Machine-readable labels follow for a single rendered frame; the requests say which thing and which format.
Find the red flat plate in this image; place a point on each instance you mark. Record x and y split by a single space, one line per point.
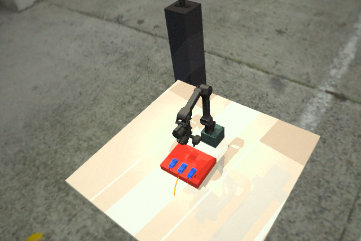
199 164

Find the blue micro servo with orange cable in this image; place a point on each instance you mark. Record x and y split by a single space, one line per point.
181 169

